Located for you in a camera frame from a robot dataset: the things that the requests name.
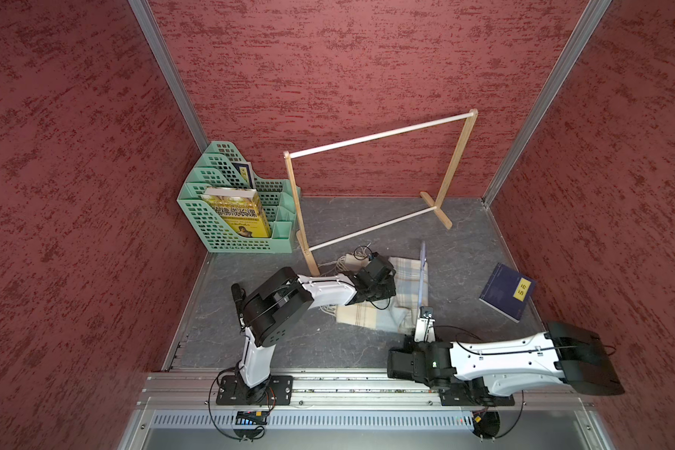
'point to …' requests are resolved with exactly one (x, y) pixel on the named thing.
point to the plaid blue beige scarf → (395, 313)
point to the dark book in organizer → (245, 169)
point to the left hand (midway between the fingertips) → (394, 293)
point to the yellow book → (241, 208)
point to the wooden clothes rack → (438, 202)
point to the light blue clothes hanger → (422, 275)
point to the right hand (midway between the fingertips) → (413, 339)
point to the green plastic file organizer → (212, 169)
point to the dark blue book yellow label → (507, 291)
